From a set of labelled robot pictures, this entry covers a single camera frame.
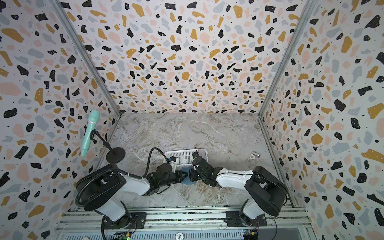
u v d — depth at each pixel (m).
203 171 0.67
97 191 0.45
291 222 0.76
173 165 0.83
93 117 0.73
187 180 0.82
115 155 0.95
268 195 0.44
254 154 0.99
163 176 0.69
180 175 0.78
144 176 0.63
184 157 0.84
